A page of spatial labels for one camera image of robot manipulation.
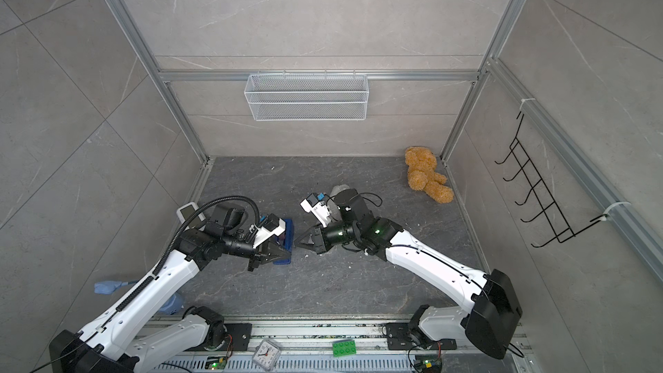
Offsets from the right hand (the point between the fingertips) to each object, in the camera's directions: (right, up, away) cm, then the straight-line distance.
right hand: (300, 245), depth 66 cm
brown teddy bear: (+42, +19, +29) cm, 54 cm away
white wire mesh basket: (-2, +50, +34) cm, 60 cm away
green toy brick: (+11, -29, +3) cm, 31 cm away
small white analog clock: (-10, -31, +3) cm, 32 cm away
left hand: (-3, -2, +3) cm, 5 cm away
